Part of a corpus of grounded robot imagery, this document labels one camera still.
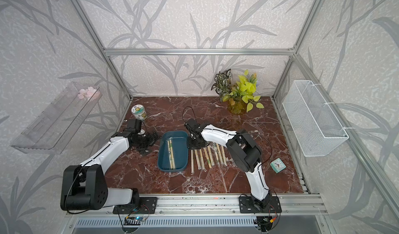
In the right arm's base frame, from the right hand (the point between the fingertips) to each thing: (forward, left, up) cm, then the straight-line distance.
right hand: (189, 147), depth 92 cm
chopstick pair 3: (-10, -14, -1) cm, 17 cm away
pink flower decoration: (+13, +46, +32) cm, 58 cm away
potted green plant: (+26, -30, +19) cm, 44 cm away
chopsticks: (-7, -5, -2) cm, 9 cm away
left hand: (+1, +17, +6) cm, 18 cm away
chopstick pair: (-5, -20, -2) cm, 21 cm away
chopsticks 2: (-4, +11, -2) cm, 12 cm away
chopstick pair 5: (-7, -8, -2) cm, 10 cm away
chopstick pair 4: (-6, -10, -1) cm, 12 cm away
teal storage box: (0, +6, -2) cm, 6 cm away
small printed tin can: (+22, +35, +6) cm, 42 cm away
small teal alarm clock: (-11, -50, 0) cm, 51 cm away
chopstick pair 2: (-2, -18, -2) cm, 18 cm away
